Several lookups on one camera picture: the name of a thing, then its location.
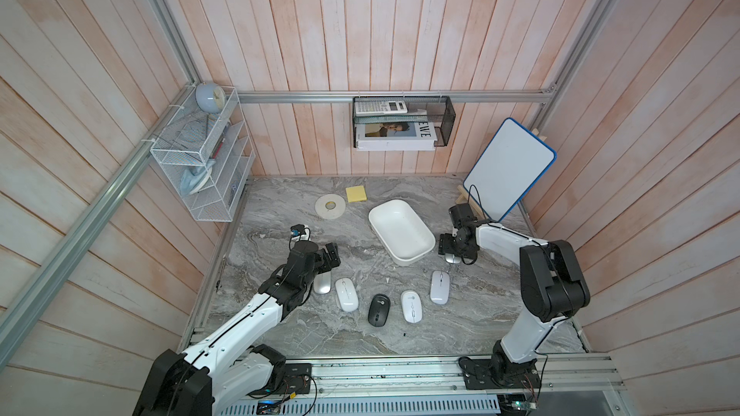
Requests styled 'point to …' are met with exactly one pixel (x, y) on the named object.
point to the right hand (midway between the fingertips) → (450, 246)
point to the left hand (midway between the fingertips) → (324, 252)
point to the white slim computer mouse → (347, 295)
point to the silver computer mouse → (322, 283)
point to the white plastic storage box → (407, 239)
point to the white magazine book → (395, 136)
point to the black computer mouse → (379, 310)
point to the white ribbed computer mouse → (411, 306)
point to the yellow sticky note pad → (356, 194)
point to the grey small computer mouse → (451, 258)
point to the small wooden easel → (466, 198)
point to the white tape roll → (330, 206)
